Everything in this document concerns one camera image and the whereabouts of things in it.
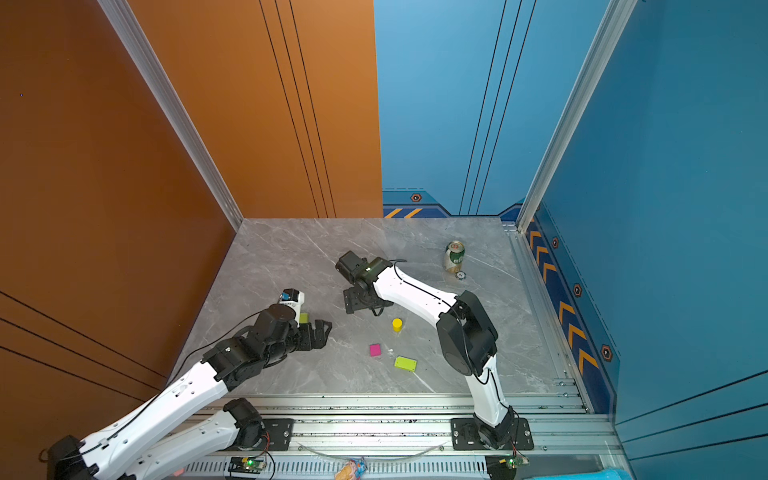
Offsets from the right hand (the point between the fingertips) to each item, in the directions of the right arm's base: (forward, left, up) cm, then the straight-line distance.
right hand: (362, 304), depth 88 cm
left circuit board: (-38, +26, -9) cm, 47 cm away
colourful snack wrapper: (-39, 0, -6) cm, 40 cm away
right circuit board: (-37, -38, -9) cm, 54 cm away
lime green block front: (-15, -13, -7) cm, 21 cm away
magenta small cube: (-10, -4, -9) cm, 14 cm away
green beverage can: (+18, -30, 0) cm, 35 cm away
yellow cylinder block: (-4, -10, -6) cm, 13 cm away
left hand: (-9, +10, +6) cm, 14 cm away
